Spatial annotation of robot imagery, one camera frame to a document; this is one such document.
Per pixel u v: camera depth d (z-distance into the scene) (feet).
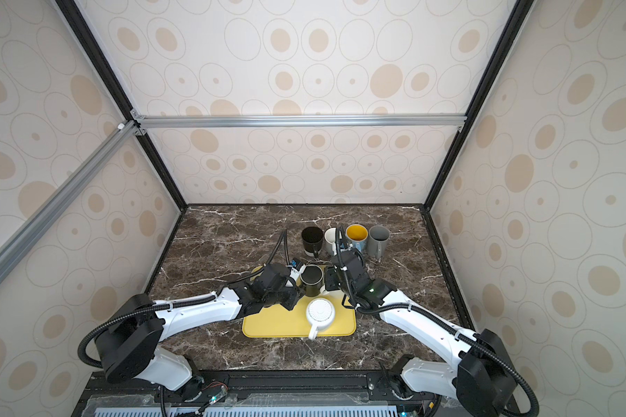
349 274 1.92
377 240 3.12
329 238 3.21
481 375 1.28
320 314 2.60
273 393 2.39
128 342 1.40
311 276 2.80
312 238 3.19
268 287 2.13
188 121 4.71
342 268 1.92
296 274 2.51
